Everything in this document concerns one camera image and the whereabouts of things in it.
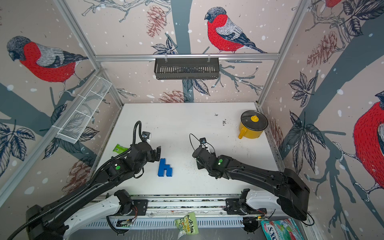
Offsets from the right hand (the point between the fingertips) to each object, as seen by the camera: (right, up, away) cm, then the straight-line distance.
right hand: (200, 155), depth 82 cm
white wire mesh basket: (-71, +14, -2) cm, 72 cm away
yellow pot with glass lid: (+34, +16, +14) cm, 41 cm away
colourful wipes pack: (+37, -29, -16) cm, 50 cm away
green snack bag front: (-7, -29, -14) cm, 33 cm away
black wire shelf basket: (-9, +57, +25) cm, 63 cm away
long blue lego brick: (-22, -8, +4) cm, 24 cm away
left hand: (-24, +7, -5) cm, 26 cm away
